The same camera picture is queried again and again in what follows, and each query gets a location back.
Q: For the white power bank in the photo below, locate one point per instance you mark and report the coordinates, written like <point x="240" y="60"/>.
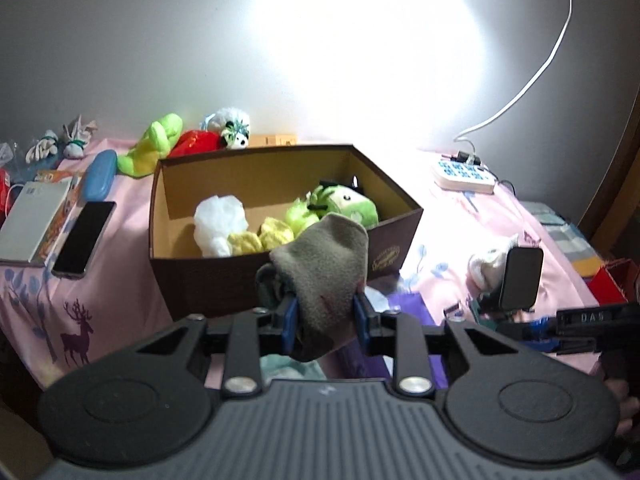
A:
<point x="30" y="220"/>

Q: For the white power strip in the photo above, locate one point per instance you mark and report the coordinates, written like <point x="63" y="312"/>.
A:
<point x="462" y="177"/>

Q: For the blue glasses case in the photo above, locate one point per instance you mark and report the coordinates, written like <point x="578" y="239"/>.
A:
<point x="100" y="175"/>

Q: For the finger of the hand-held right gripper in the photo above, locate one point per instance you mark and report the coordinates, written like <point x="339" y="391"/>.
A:
<point x="525" y="329"/>

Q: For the black smartphone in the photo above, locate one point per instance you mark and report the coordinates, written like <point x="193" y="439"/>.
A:
<point x="82" y="237"/>

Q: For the purple tissue packet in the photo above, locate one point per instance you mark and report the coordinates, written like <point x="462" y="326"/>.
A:
<point x="420" y="305"/>

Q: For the red plush toy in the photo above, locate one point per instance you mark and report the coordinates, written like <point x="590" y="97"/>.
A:
<point x="197" y="142"/>

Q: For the brown cardboard box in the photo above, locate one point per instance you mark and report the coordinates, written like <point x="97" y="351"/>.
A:
<point x="200" y="285"/>

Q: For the red box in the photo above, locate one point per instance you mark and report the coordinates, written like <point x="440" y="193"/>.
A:
<point x="607" y="282"/>

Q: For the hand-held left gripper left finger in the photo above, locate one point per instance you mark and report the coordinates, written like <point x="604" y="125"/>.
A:
<point x="291" y="327"/>

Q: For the white fluffy sock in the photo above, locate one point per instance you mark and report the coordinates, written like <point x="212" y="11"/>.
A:
<point x="487" y="265"/>

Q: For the white glove bundle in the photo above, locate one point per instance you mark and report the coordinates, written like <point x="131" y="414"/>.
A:
<point x="75" y="145"/>
<point x="42" y="147"/>

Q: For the person's right hand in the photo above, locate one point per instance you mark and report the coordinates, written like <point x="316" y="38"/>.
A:
<point x="627" y="405"/>

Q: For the pale blue cloth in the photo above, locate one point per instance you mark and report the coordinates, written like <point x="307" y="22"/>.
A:
<point x="290" y="367"/>

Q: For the green frog plush toy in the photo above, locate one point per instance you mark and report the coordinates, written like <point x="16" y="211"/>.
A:
<point x="350" y="202"/>

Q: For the orange printed book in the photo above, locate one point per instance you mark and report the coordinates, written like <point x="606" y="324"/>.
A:
<point x="70" y="200"/>

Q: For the grey sock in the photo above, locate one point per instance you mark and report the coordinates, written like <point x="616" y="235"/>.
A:
<point x="325" y="270"/>

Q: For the yellow socks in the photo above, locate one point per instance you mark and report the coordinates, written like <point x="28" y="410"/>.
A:
<point x="247" y="242"/>

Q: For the striped blanket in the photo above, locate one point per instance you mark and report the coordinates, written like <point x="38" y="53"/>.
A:
<point x="565" y="232"/>

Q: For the yellow flat box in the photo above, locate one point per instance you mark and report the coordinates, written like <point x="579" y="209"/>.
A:
<point x="272" y="140"/>

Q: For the red packet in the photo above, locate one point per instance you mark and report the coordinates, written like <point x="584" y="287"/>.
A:
<point x="4" y="190"/>

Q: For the lime green plush toy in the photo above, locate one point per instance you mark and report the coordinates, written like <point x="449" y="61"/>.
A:
<point x="150" y="145"/>

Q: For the black charger plug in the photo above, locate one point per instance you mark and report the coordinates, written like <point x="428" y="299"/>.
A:
<point x="467" y="157"/>

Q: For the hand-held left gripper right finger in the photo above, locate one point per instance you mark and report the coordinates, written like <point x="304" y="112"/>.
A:
<point x="361" y="325"/>

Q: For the pink printed bed sheet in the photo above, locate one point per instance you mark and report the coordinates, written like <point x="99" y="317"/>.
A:
<point x="440" y="240"/>

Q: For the white panda plush toy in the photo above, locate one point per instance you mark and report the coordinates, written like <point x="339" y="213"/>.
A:
<point x="235" y="137"/>

